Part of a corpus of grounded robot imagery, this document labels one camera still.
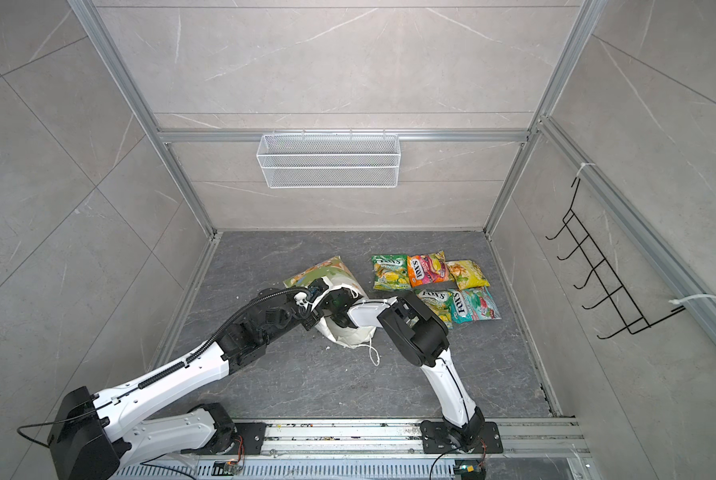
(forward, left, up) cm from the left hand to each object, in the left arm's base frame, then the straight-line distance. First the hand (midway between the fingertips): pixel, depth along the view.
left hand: (327, 283), depth 74 cm
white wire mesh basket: (+47, +1, +5) cm, 48 cm away
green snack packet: (+5, -46, -22) cm, 51 cm away
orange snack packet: (+20, -32, -22) cm, 44 cm away
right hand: (+14, +5, -24) cm, 28 cm away
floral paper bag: (-8, -10, -1) cm, 13 cm away
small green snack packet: (+19, -20, -22) cm, 36 cm away
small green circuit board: (-38, -33, -25) cm, 56 cm away
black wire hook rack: (-17, -62, +9) cm, 65 cm away
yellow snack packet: (+16, -46, -20) cm, 52 cm away
